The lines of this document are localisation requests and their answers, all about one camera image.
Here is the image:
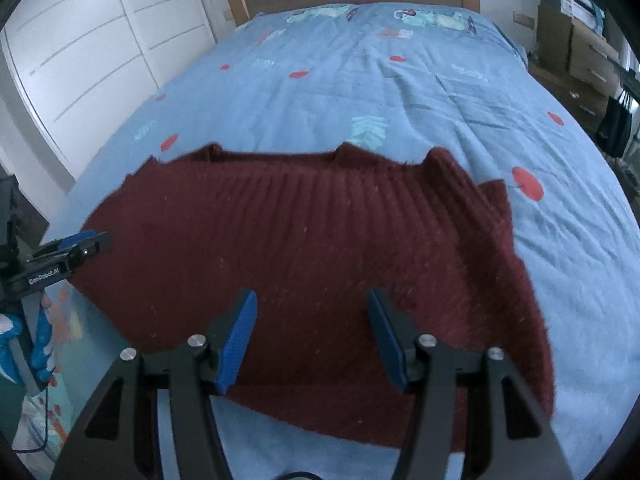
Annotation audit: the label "person's left hand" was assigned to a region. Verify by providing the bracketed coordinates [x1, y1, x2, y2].
[0, 292, 56, 389]

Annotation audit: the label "white wardrobe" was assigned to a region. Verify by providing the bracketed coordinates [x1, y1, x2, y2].
[0, 0, 217, 183]

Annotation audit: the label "wooden nightstand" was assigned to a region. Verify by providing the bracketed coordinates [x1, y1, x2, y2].
[529, 59, 612, 128]

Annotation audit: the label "brown cardboard box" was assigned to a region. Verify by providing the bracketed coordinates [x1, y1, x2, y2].
[537, 0, 622, 97]

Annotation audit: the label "black cable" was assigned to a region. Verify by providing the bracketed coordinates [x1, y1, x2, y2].
[14, 386, 55, 457]

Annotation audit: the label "white storage box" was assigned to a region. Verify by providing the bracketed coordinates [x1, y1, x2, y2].
[554, 0, 607, 27]

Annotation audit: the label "blue printed duvet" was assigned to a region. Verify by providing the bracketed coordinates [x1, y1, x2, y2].
[12, 2, 640, 480]

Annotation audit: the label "black bag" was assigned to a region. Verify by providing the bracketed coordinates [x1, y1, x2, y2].
[595, 92, 637, 159]

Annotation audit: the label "dark furniture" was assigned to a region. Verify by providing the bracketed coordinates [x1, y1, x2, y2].
[0, 172, 48, 261]

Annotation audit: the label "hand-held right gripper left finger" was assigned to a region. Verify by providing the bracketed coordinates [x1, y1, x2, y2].
[50, 288, 259, 480]

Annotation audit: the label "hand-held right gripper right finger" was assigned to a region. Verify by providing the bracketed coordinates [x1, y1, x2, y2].
[367, 288, 576, 480]

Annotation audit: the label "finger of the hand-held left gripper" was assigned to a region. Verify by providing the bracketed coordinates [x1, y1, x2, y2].
[62, 231, 115, 273]
[31, 229, 98, 261]

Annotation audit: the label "maroon knit sweater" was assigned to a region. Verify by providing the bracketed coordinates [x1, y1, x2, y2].
[70, 142, 556, 455]

